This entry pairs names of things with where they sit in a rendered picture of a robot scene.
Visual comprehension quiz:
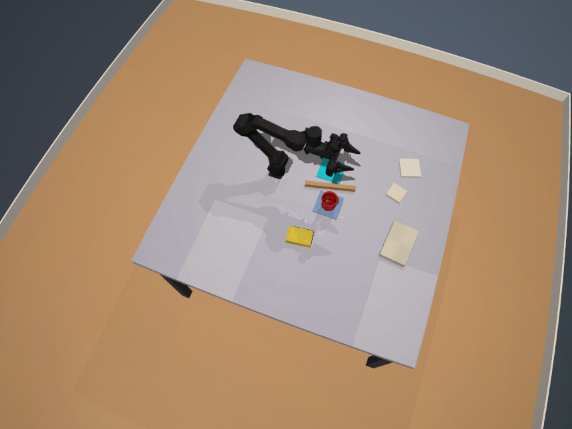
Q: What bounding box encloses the yellow block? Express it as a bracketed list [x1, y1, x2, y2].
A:
[285, 226, 313, 248]

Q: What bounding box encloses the tan wooden flat bar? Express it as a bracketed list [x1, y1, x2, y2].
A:
[305, 181, 355, 192]

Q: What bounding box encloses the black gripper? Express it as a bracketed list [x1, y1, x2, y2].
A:
[318, 133, 361, 177]

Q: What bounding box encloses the cream flat square pad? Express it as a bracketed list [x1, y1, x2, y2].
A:
[399, 159, 421, 177]

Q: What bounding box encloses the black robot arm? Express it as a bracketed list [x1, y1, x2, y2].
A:
[233, 113, 341, 179]

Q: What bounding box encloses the beige flat square pad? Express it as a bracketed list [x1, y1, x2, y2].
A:
[386, 183, 407, 203]

